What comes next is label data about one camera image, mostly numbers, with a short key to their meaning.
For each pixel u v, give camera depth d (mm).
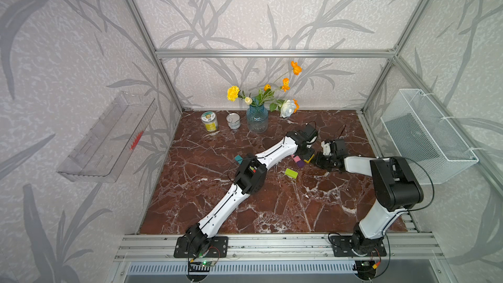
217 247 725
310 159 920
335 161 752
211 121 1052
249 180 646
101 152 659
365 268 763
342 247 736
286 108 845
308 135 811
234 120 1083
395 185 493
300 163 963
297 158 964
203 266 717
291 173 935
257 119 1019
